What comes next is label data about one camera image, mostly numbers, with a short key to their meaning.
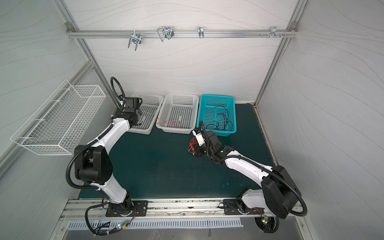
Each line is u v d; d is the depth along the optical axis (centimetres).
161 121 99
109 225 71
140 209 74
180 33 79
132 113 68
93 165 46
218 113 115
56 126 67
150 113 101
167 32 76
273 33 77
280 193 42
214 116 114
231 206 72
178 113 115
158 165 88
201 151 73
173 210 73
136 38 79
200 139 75
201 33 78
